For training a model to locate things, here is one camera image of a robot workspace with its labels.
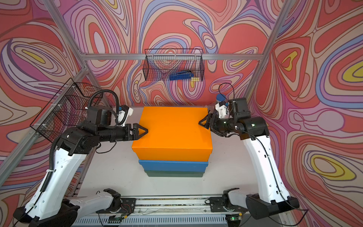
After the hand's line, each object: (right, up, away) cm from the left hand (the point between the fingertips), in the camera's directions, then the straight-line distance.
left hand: (145, 132), depth 61 cm
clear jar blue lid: (+45, +22, +43) cm, 66 cm away
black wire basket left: (-49, +11, +18) cm, 53 cm away
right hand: (+26, +1, +3) cm, 26 cm away
